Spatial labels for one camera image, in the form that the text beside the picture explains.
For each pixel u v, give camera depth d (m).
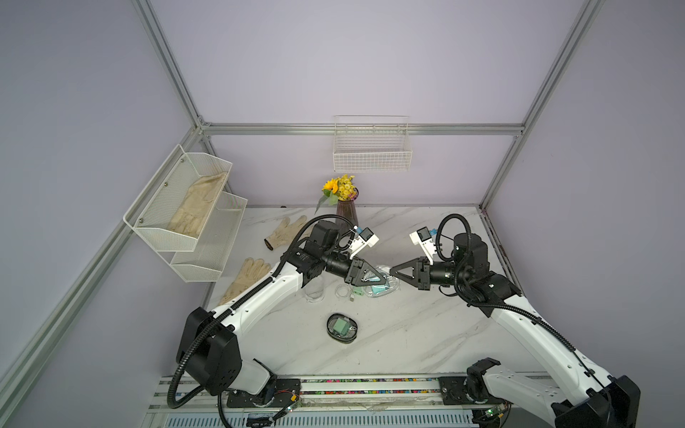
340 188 0.93
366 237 0.66
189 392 0.43
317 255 0.61
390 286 0.66
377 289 0.66
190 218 0.76
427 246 0.63
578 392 0.39
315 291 0.93
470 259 0.54
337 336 0.82
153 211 0.70
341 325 0.84
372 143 0.95
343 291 0.95
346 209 1.00
